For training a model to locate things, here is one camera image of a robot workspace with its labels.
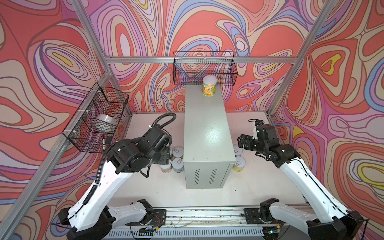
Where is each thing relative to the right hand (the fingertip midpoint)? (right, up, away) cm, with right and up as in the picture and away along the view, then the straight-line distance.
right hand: (246, 143), depth 77 cm
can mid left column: (-44, -16, +9) cm, 47 cm away
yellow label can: (0, -13, +10) cm, 17 cm away
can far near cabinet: (-34, -2, -15) cm, 38 cm away
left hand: (-40, -2, -14) cm, 42 cm away
